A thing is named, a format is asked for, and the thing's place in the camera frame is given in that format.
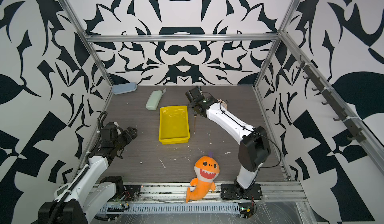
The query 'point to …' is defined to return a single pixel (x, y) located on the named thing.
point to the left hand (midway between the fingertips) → (131, 130)
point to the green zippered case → (154, 99)
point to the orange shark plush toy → (206, 168)
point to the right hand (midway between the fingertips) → (193, 106)
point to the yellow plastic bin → (174, 124)
